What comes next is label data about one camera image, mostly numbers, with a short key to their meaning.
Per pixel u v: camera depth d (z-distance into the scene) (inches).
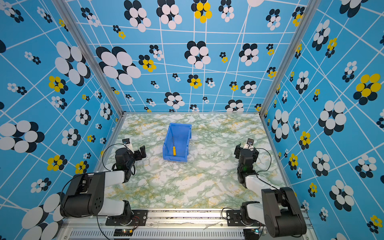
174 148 38.8
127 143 31.3
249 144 28.9
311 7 26.9
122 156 27.5
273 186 18.8
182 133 43.1
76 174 19.1
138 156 33.1
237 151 32.6
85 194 17.5
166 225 28.5
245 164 26.3
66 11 27.5
